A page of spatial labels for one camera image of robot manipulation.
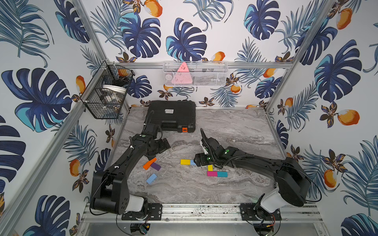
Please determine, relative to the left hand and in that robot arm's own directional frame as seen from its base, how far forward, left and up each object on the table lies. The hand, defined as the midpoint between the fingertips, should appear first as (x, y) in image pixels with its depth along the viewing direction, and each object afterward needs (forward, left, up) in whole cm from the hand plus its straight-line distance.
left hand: (163, 148), depth 85 cm
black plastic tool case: (+29, -5, -4) cm, 30 cm away
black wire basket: (+20, +35, +19) cm, 44 cm away
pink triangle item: (+38, -8, +23) cm, 45 cm away
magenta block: (-9, -30, -12) cm, 33 cm away
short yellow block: (-3, -13, -11) cm, 17 cm away
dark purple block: (-6, +5, -12) cm, 14 cm away
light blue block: (-15, +6, -12) cm, 20 cm away
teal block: (-8, -36, -12) cm, 39 cm away
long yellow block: (-7, -28, -9) cm, 30 cm away
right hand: (-4, -21, -4) cm, 22 cm away
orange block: (-6, +10, -12) cm, 17 cm away
